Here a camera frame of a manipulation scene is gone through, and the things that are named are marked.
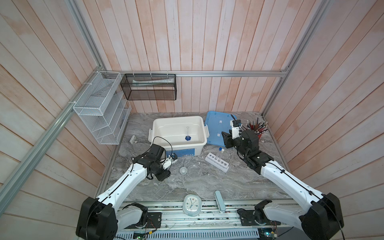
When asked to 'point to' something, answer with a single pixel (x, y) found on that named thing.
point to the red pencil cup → (259, 136)
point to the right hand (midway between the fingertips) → (226, 131)
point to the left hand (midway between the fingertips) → (164, 173)
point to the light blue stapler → (220, 202)
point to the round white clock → (192, 204)
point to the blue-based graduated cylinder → (188, 137)
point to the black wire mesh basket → (149, 86)
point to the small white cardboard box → (132, 139)
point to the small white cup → (183, 170)
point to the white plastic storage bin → (184, 136)
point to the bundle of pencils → (259, 127)
